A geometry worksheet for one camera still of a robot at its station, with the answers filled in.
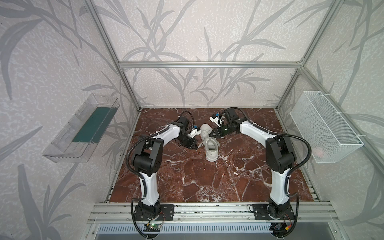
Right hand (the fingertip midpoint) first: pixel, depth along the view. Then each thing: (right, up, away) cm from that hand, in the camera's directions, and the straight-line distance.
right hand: (212, 130), depth 94 cm
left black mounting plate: (-24, -40, -20) cm, 51 cm away
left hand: (-9, -8, -1) cm, 12 cm away
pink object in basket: (+51, -10, -22) cm, 56 cm away
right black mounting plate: (+23, -39, -21) cm, 50 cm away
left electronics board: (-31, -46, -23) cm, 60 cm away
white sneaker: (-1, -9, -2) cm, 9 cm away
